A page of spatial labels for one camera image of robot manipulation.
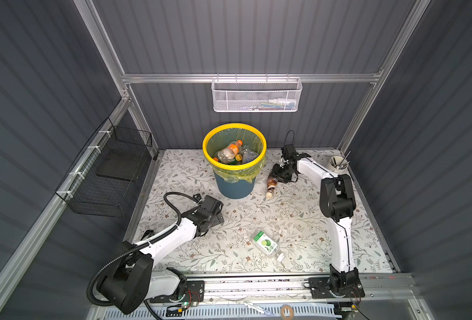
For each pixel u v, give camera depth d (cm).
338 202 60
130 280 41
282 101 90
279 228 89
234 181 82
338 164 102
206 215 68
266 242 82
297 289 75
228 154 88
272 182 100
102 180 74
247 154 84
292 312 70
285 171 89
